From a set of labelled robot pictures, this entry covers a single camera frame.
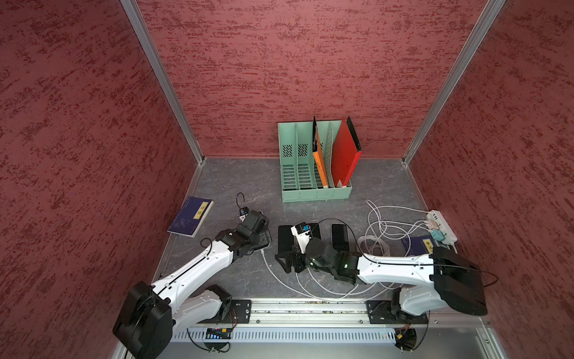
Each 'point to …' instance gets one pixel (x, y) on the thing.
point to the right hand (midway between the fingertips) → (284, 258)
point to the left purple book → (190, 217)
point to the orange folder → (318, 155)
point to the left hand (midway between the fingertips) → (260, 239)
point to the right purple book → (419, 245)
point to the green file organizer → (300, 179)
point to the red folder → (345, 158)
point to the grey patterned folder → (328, 148)
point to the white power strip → (444, 226)
